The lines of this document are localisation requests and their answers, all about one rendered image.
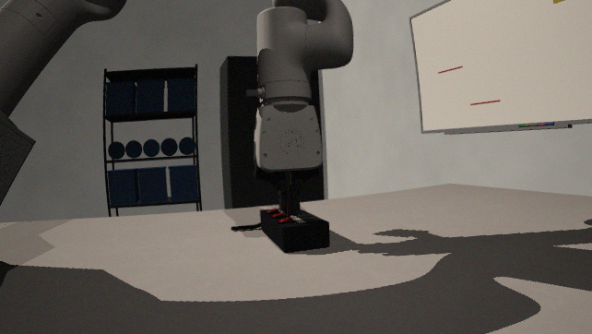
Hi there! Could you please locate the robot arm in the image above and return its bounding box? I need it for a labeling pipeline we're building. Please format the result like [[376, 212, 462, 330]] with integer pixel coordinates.
[[0, 0, 353, 127]]

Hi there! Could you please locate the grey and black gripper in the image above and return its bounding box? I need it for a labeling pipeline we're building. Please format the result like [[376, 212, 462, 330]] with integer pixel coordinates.
[[254, 101, 323, 217]]

